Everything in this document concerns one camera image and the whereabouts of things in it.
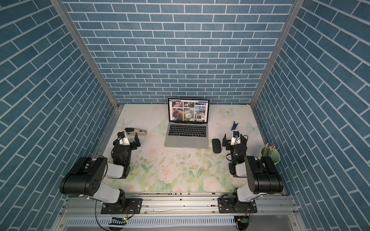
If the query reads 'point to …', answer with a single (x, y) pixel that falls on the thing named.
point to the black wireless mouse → (216, 146)
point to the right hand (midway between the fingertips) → (235, 135)
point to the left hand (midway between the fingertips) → (132, 134)
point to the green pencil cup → (273, 153)
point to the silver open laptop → (188, 123)
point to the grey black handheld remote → (133, 131)
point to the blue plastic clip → (234, 125)
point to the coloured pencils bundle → (268, 149)
